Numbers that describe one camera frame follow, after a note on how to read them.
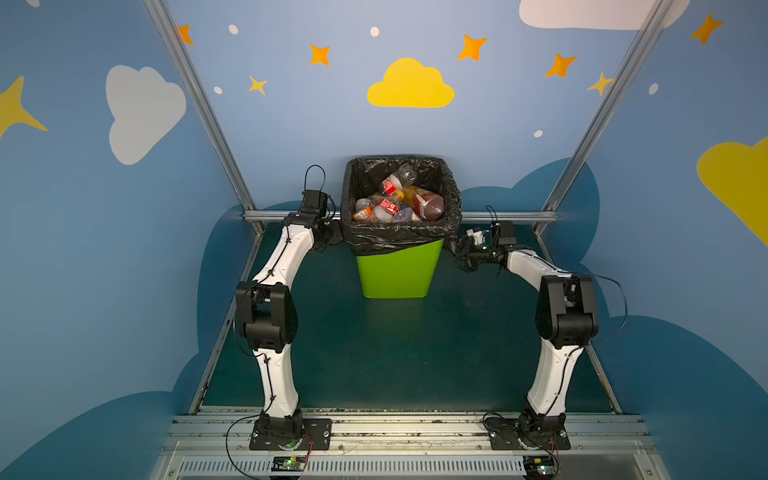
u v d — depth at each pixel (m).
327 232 0.80
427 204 0.80
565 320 0.55
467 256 0.89
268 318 0.52
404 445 0.74
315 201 0.75
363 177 0.90
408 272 0.93
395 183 0.90
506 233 0.82
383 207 0.80
